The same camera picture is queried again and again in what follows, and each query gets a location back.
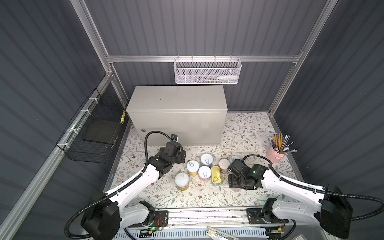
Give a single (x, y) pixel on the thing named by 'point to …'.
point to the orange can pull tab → (232, 158)
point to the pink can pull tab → (204, 173)
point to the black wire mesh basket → (97, 127)
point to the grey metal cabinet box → (196, 114)
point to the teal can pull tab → (206, 159)
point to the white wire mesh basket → (207, 71)
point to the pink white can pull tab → (237, 189)
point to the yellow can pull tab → (192, 167)
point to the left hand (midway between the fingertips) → (175, 151)
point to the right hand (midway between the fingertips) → (235, 184)
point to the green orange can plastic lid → (182, 181)
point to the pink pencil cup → (274, 156)
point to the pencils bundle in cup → (282, 146)
